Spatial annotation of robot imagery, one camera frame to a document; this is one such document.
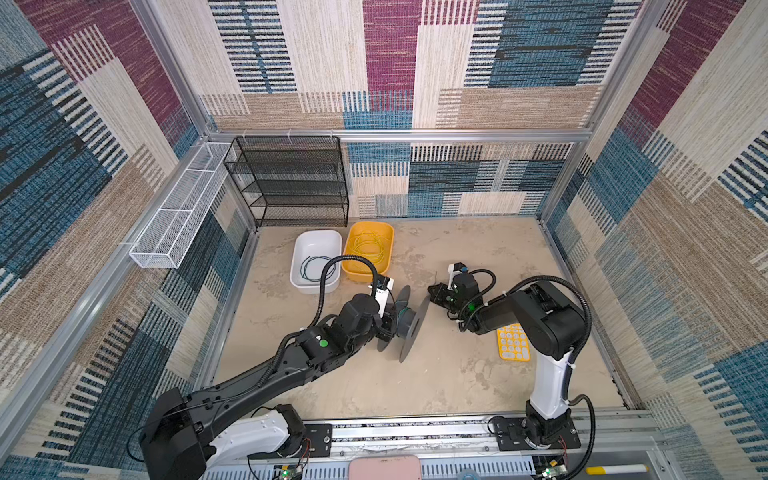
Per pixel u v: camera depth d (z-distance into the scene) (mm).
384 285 650
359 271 1049
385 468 690
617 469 731
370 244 1125
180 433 392
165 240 916
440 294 895
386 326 662
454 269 936
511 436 731
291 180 1087
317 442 732
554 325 525
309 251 1121
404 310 810
